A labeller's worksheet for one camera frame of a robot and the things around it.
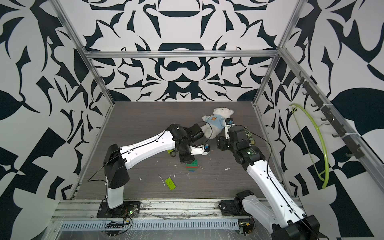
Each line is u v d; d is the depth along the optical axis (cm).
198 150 70
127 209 73
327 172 57
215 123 99
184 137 56
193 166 89
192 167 89
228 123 67
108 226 73
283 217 39
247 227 71
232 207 74
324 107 59
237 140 56
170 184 83
